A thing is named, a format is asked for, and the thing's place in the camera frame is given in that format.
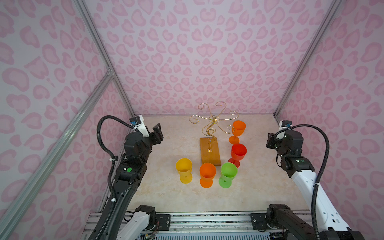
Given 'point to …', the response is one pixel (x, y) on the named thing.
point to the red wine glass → (238, 151)
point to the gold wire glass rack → (208, 130)
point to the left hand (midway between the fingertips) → (154, 122)
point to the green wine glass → (228, 172)
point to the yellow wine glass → (184, 167)
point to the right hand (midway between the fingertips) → (273, 132)
